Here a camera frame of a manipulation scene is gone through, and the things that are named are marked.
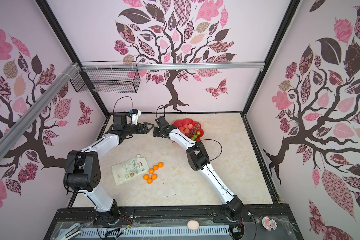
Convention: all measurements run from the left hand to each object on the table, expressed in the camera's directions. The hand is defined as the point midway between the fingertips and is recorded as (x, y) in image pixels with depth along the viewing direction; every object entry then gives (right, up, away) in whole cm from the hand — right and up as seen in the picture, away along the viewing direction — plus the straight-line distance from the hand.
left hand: (149, 126), depth 91 cm
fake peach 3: (+24, -3, +15) cm, 28 cm away
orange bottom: (+2, -32, -7) cm, 32 cm away
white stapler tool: (-31, -49, -24) cm, 63 cm away
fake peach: (+26, 0, +16) cm, 30 cm away
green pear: (+30, -7, +12) cm, 33 cm away
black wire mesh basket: (-42, +38, +30) cm, 64 cm away
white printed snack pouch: (-14, -27, -3) cm, 31 cm away
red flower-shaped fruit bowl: (+18, +2, +18) cm, 26 cm away
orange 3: (+2, -27, -4) cm, 28 cm away
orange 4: (-1, -30, -6) cm, 30 cm away
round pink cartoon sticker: (+61, -46, -23) cm, 80 cm away
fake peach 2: (+22, 0, +16) cm, 28 cm away
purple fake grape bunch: (+28, -4, +12) cm, 31 cm away
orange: (+7, -24, -1) cm, 25 cm away
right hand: (0, -3, +15) cm, 16 cm away
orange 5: (+4, -30, -5) cm, 31 cm away
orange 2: (+4, -26, -1) cm, 26 cm away
